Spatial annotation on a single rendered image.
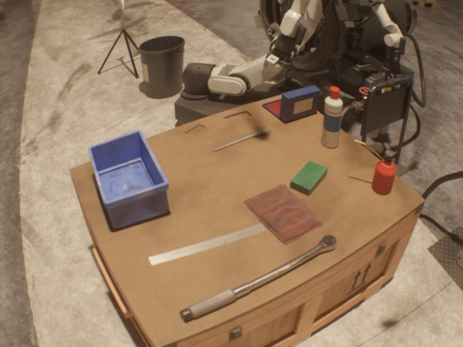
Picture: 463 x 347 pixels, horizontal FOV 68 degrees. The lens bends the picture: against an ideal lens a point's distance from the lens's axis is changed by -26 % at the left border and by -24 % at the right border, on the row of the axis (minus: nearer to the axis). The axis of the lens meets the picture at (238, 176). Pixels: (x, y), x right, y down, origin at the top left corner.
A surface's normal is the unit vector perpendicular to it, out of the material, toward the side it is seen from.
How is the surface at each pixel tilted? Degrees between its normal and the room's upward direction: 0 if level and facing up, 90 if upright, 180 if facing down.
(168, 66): 93
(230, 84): 90
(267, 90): 0
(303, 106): 96
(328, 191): 0
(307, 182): 0
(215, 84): 90
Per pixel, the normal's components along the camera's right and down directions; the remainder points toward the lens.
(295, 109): 0.52, 0.62
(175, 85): 0.76, 0.46
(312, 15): -0.30, 0.61
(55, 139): 0.00, -0.77
